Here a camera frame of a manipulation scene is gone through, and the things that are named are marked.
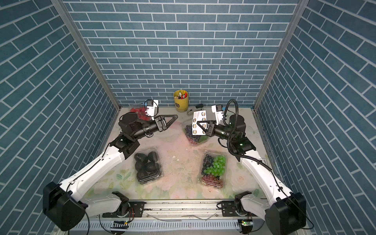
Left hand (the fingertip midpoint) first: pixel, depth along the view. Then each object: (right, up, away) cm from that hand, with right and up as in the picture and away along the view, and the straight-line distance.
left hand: (180, 119), depth 65 cm
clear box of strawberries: (-37, +8, +49) cm, 62 cm away
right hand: (+9, -2, +4) cm, 10 cm away
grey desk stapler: (+11, +11, +53) cm, 55 cm away
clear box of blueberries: (+7, -13, +29) cm, 32 cm away
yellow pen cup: (-4, +14, +43) cm, 46 cm away
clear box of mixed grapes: (+17, -28, +16) cm, 37 cm away
